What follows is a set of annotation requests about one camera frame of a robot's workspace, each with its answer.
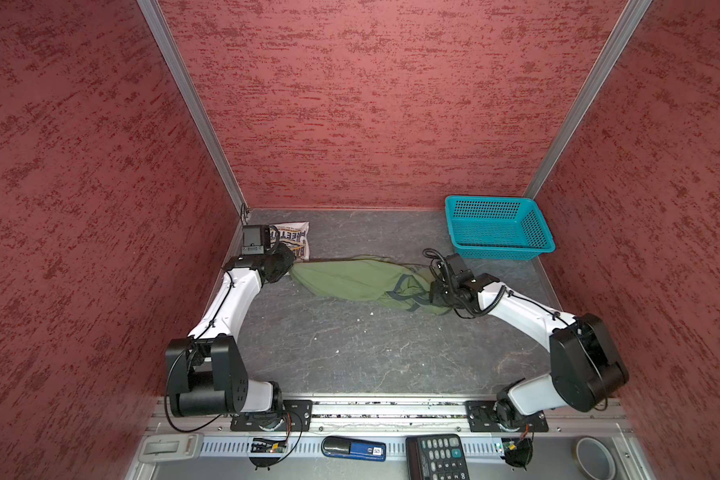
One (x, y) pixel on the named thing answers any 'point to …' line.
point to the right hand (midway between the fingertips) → (436, 301)
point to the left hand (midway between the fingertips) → (294, 263)
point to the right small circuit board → (517, 451)
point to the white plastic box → (170, 447)
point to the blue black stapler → (353, 449)
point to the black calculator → (436, 457)
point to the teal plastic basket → (497, 228)
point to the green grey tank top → (401, 282)
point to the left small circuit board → (263, 445)
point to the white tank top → (294, 234)
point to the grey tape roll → (594, 458)
